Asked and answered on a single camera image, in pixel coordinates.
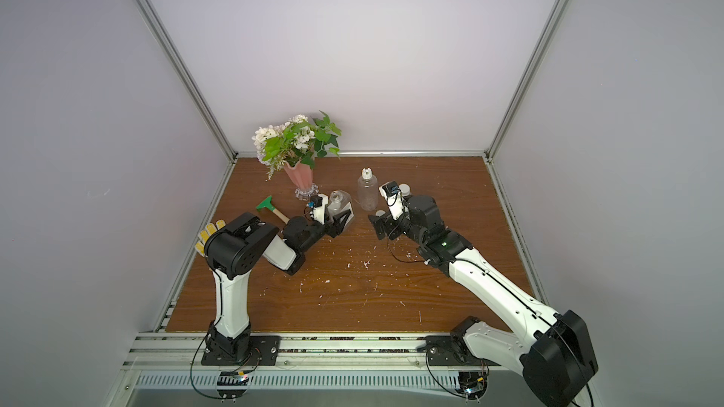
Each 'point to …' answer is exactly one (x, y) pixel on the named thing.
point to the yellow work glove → (204, 236)
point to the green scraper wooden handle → (268, 203)
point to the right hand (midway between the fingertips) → (386, 201)
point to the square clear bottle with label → (339, 203)
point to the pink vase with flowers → (294, 145)
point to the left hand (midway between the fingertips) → (347, 209)
